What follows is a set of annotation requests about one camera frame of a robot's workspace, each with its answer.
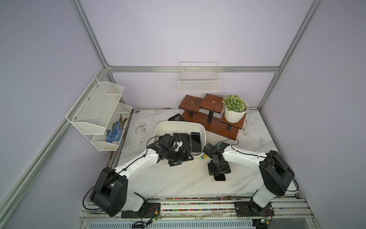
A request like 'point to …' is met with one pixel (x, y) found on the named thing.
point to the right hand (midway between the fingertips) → (218, 174)
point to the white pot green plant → (235, 108)
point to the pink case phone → (219, 177)
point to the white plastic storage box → (170, 127)
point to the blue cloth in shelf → (114, 135)
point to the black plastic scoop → (177, 117)
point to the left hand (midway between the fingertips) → (186, 162)
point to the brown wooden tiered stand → (210, 111)
